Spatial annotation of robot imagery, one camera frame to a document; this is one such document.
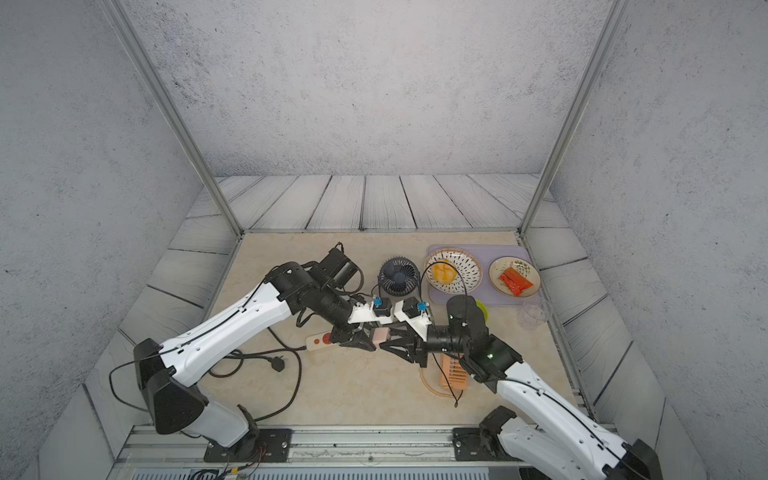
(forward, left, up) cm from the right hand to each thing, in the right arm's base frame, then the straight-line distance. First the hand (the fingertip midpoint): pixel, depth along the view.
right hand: (387, 340), depth 66 cm
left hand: (+1, +2, -2) cm, 3 cm away
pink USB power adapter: (+1, +2, 0) cm, 2 cm away
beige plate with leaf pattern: (+34, -42, -23) cm, 59 cm away
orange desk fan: (-3, -16, -13) cm, 21 cm away
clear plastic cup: (+19, -44, -22) cm, 53 cm away
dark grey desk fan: (+29, -2, -16) cm, 33 cm away
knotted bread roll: (+34, -17, -21) cm, 44 cm away
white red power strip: (+10, +22, -21) cm, 32 cm away
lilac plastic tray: (+44, -34, -23) cm, 61 cm away
